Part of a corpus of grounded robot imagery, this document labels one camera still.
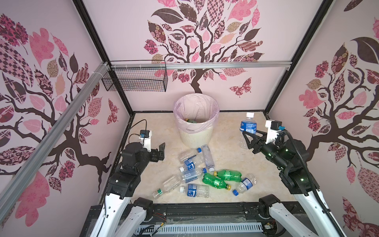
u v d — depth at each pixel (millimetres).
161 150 615
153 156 599
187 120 1015
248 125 592
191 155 902
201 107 976
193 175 815
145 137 561
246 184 779
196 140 915
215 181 793
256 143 544
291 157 453
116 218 408
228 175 813
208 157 939
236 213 748
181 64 929
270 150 539
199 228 697
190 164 852
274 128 527
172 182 834
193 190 759
